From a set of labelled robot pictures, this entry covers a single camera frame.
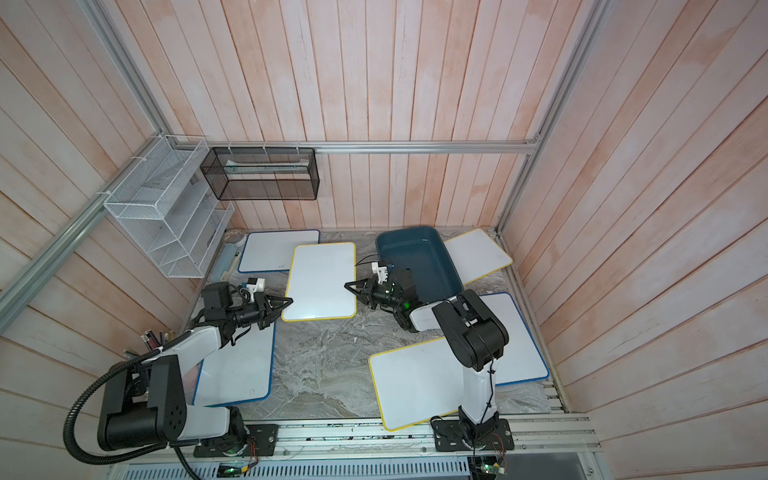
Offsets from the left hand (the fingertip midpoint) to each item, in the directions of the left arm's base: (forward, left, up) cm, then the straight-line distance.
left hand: (293, 305), depth 84 cm
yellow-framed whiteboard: (+9, -6, +1) cm, 11 cm away
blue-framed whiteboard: (+35, +18, -17) cm, 43 cm away
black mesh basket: (+49, +18, +11) cm, 53 cm away
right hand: (+6, -14, 0) cm, 15 cm away
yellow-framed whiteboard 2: (-17, -35, -13) cm, 41 cm away
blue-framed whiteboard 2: (-15, +16, -13) cm, 25 cm away
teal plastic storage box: (+33, -42, -14) cm, 55 cm away
